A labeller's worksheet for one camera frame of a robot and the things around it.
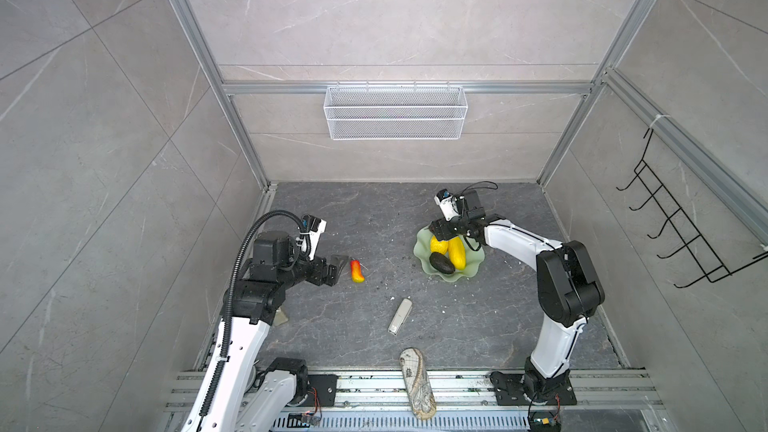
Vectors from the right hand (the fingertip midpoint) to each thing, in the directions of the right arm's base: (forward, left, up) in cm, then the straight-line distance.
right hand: (440, 220), depth 98 cm
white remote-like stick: (-30, +14, -5) cm, 34 cm away
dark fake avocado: (-14, +1, -5) cm, 15 cm away
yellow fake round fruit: (-8, +1, -3) cm, 9 cm away
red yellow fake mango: (-15, +28, -6) cm, 32 cm away
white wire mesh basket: (+31, +15, +22) cm, 40 cm away
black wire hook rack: (-30, -49, +23) cm, 62 cm away
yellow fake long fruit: (-10, -5, -5) cm, 12 cm away
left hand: (-20, +32, +17) cm, 42 cm away
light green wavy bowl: (-11, -10, -5) cm, 16 cm away
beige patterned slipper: (-46, +12, -4) cm, 48 cm away
